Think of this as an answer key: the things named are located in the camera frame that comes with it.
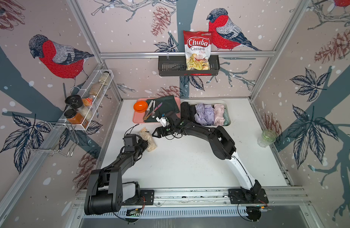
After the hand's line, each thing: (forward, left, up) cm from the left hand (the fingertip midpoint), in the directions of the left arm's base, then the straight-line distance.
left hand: (149, 138), depth 92 cm
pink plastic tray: (+22, +13, -5) cm, 26 cm away
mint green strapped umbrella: (+16, -54, +2) cm, 56 cm away
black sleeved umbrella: (+20, -24, +5) cm, 31 cm away
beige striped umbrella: (+3, +3, -1) cm, 5 cm away
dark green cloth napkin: (+31, 0, -4) cm, 31 cm away
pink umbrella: (+12, -47, +6) cm, 49 cm away
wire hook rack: (-16, +31, +30) cm, 46 cm away
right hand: (+3, -4, +1) cm, 5 cm away
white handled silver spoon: (+24, +1, -4) cm, 24 cm away
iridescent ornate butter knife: (+19, +7, -4) cm, 21 cm away
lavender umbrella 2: (+17, -41, +5) cm, 45 cm away
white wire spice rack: (+11, +28, +30) cm, 42 cm away
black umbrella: (+18, -29, +5) cm, 35 cm away
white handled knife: (+29, +6, -4) cm, 29 cm away
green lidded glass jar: (+1, -78, +1) cm, 78 cm away
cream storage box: (+31, -43, +3) cm, 53 cm away
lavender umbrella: (+14, -34, +7) cm, 37 cm away
